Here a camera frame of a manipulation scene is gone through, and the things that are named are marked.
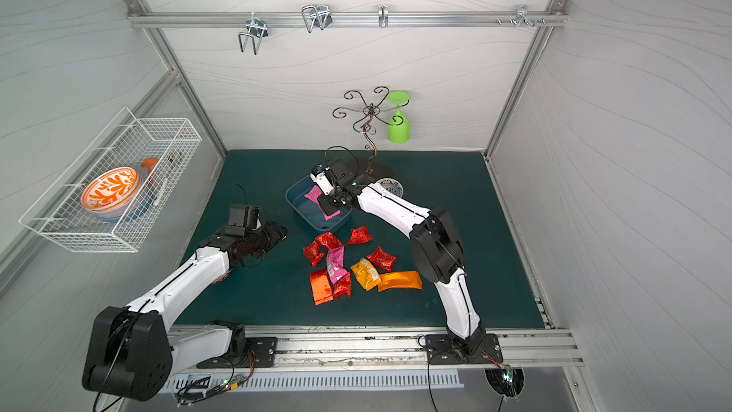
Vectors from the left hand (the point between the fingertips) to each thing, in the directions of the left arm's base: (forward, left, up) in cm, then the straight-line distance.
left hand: (284, 234), depth 87 cm
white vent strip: (-37, +11, -9) cm, 40 cm away
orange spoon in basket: (+7, +31, +24) cm, 40 cm away
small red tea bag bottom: (-14, -19, -7) cm, 24 cm away
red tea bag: (+1, -13, -6) cm, 14 cm away
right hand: (+11, -11, +4) cm, 16 cm away
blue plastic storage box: (+8, -7, +1) cm, 11 cm away
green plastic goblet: (+35, -36, +13) cm, 52 cm away
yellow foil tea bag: (-10, -26, -6) cm, 28 cm away
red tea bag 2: (-4, -9, -6) cm, 11 cm away
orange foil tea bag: (-11, -37, -7) cm, 39 cm away
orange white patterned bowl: (-5, +32, +26) cm, 42 cm away
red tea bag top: (+3, -23, -6) cm, 24 cm away
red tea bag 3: (-5, -31, -7) cm, 32 cm away
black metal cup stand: (+33, -27, +22) cm, 47 cm away
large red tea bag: (-14, -12, -7) cm, 19 cm away
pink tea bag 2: (-5, -16, -6) cm, 18 cm away
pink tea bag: (+12, -8, +5) cm, 15 cm away
